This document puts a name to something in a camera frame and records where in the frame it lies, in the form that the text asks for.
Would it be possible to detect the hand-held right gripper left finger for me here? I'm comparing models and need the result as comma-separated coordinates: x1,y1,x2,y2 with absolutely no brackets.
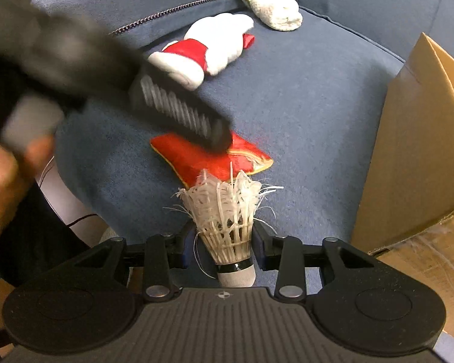
74,231,197,303

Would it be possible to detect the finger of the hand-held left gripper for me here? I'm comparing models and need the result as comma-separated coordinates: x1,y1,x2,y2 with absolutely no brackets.
129,64,235,154

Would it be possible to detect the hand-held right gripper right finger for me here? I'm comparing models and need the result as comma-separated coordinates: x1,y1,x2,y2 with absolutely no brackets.
252,222,383,303

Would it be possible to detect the white feather shuttlecock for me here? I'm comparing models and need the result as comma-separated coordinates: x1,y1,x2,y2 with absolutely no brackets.
163,162,284,288

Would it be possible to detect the red embroidered pouch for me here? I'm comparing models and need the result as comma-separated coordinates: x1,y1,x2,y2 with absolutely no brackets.
150,132,274,189

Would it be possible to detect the white and red plush toy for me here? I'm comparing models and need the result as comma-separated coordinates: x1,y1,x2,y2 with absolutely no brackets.
147,12,256,90

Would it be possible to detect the cardboard box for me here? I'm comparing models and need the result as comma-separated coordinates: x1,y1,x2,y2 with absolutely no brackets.
351,32,454,345

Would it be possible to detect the person's left hand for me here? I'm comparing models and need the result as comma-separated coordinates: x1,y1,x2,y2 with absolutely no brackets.
0,134,55,254

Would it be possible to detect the blue fabric sofa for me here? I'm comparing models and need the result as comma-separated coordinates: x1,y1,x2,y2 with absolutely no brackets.
30,0,454,356

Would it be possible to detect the white knitted sock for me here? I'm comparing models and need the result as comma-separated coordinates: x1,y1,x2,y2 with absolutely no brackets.
248,0,304,31

